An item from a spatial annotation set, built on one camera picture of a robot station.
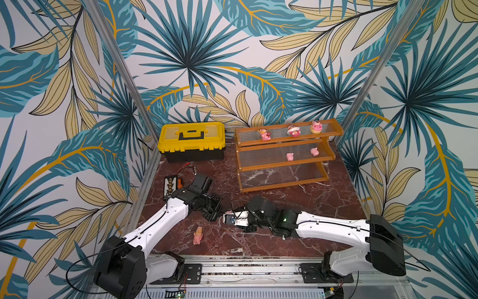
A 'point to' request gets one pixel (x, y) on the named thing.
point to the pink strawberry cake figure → (294, 131)
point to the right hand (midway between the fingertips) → (234, 210)
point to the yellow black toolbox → (192, 141)
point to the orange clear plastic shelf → (271, 156)
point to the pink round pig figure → (316, 127)
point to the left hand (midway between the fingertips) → (230, 212)
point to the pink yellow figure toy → (265, 134)
